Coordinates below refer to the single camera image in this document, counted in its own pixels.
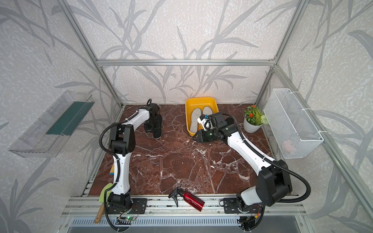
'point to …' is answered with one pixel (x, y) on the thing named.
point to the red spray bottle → (190, 198)
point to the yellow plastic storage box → (193, 103)
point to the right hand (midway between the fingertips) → (194, 137)
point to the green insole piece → (107, 186)
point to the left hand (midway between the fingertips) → (155, 130)
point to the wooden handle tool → (100, 212)
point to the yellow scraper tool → (112, 171)
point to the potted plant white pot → (250, 127)
